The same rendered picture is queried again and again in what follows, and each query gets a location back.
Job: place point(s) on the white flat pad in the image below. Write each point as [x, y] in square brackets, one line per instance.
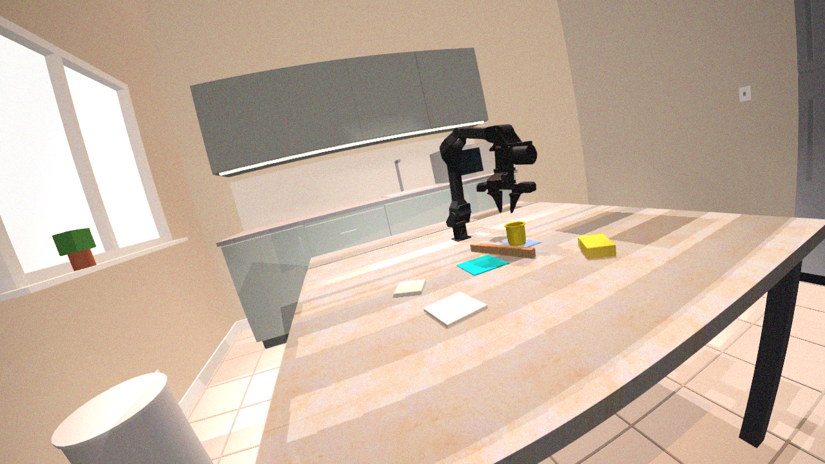
[455, 309]

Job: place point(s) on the tan wooden bar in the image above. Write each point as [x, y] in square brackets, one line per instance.
[518, 251]

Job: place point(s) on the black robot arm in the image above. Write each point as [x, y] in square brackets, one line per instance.
[508, 149]

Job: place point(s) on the cream flat block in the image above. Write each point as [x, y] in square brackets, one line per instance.
[414, 287]

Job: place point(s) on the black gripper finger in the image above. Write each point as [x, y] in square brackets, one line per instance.
[513, 200]
[497, 196]

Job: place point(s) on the yellow block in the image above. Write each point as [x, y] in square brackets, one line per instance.
[596, 246]

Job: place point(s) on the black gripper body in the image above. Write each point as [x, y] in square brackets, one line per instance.
[522, 187]

